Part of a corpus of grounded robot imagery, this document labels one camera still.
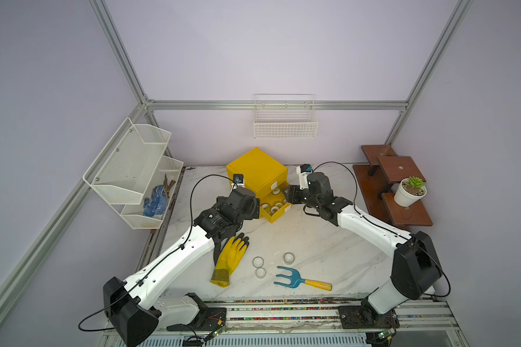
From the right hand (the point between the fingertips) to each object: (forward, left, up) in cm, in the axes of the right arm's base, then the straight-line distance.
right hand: (288, 192), depth 85 cm
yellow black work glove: (-18, +25, -18) cm, 36 cm away
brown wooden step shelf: (+8, -49, -9) cm, 51 cm away
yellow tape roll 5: (-3, +7, -9) cm, 12 cm away
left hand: (-8, +18, +6) cm, 20 cm away
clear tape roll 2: (-21, +13, -19) cm, 31 cm away
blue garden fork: (-28, -2, -19) cm, 34 cm away
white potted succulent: (-4, -45, +4) cm, 46 cm away
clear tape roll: (-19, 0, -20) cm, 28 cm away
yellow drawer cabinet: (+6, +9, +3) cm, 11 cm away
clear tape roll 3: (-25, +12, -19) cm, 34 cm away
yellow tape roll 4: (0, +9, -10) cm, 13 cm away
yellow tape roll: (+6, +5, -6) cm, 9 cm away
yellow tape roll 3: (-3, +6, -9) cm, 11 cm away
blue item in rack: (-1, +54, -4) cm, 54 cm away
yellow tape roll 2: (0, +4, -9) cm, 10 cm away
